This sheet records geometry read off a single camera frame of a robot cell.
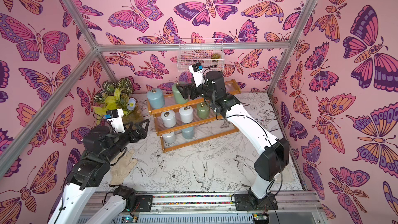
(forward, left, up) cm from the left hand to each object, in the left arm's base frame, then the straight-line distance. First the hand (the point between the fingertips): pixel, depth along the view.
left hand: (143, 120), depth 66 cm
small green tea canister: (+14, -26, -11) cm, 32 cm away
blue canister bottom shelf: (+9, -17, -26) cm, 32 cm away
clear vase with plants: (+21, +21, -6) cm, 30 cm away
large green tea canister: (+12, -14, +1) cm, 19 cm away
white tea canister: (+9, -8, -10) cm, 16 cm away
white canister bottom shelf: (+5, -6, -24) cm, 26 cm away
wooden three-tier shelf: (+11, -14, -18) cm, 25 cm away
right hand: (+17, -18, +7) cm, 26 cm away
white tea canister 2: (+11, -17, -11) cm, 23 cm away
